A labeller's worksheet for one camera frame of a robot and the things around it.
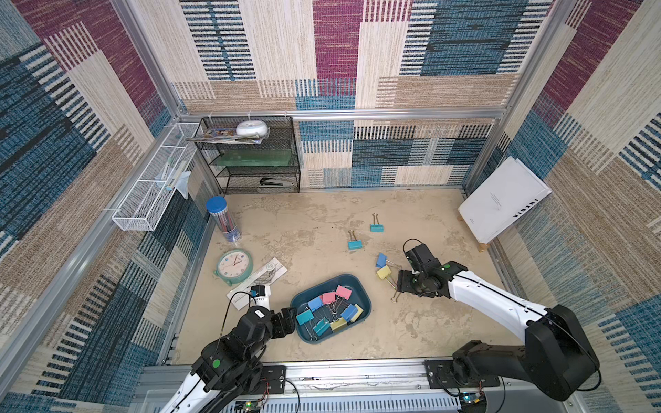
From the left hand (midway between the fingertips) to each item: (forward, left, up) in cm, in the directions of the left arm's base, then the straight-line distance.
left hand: (288, 310), depth 78 cm
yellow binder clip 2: (-2, -15, -8) cm, 17 cm away
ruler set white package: (+16, +10, -8) cm, 20 cm away
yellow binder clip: (+16, -32, -7) cm, 36 cm away
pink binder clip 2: (+9, -17, -7) cm, 20 cm away
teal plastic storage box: (+7, -23, -6) cm, 24 cm away
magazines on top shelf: (+52, +22, +26) cm, 62 cm away
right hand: (+10, -38, -4) cm, 39 cm away
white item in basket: (+30, +32, +25) cm, 51 cm away
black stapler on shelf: (+52, +11, +4) cm, 53 cm away
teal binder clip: (+37, -32, -8) cm, 50 cm away
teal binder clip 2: (+28, -22, -7) cm, 36 cm away
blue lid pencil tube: (+32, +26, +10) cm, 42 cm away
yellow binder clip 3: (+1, -21, -6) cm, 22 cm away
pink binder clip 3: (+6, -12, -7) cm, 15 cm away
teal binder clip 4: (-3, -10, -7) cm, 12 cm away
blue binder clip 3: (+1, -19, -5) cm, 19 cm away
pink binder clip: (+8, -35, -8) cm, 37 cm away
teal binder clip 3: (0, -4, -7) cm, 8 cm away
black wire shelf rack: (+56, +18, +15) cm, 60 cm away
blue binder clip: (+21, -32, -8) cm, 39 cm away
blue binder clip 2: (+4, -8, -6) cm, 11 cm away
